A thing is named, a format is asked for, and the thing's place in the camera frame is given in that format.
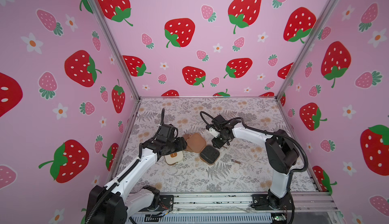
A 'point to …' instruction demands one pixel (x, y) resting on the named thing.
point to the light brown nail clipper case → (191, 141)
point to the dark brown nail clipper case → (208, 154)
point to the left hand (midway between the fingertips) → (184, 144)
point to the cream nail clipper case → (173, 157)
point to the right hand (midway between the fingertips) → (214, 144)
